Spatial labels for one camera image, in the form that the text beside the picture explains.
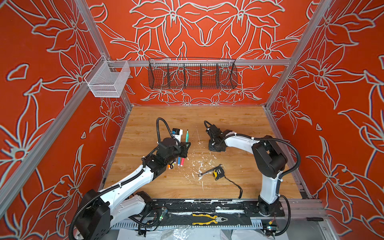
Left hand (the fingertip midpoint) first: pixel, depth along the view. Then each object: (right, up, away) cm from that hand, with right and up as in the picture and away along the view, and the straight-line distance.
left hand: (189, 142), depth 78 cm
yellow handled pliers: (+13, -36, -8) cm, 39 cm away
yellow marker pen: (-8, -10, -7) cm, 14 cm away
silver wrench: (+6, -19, +6) cm, 21 cm away
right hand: (+13, -6, +17) cm, 23 cm away
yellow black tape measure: (+16, -18, +3) cm, 24 cm away
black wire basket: (+2, +43, +20) cm, 47 cm away
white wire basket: (-53, +38, +15) cm, 67 cm away
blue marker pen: (-6, -13, +11) cm, 18 cm away
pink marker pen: (-5, -14, +11) cm, 18 cm away
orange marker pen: (-10, -10, -10) cm, 17 cm away
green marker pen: (-1, +3, -2) cm, 4 cm away
